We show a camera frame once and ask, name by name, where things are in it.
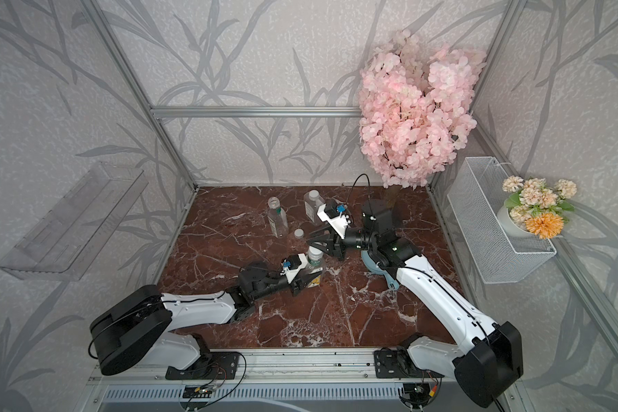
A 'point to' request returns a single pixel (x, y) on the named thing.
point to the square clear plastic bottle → (313, 202)
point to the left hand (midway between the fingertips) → (317, 268)
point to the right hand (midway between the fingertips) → (311, 237)
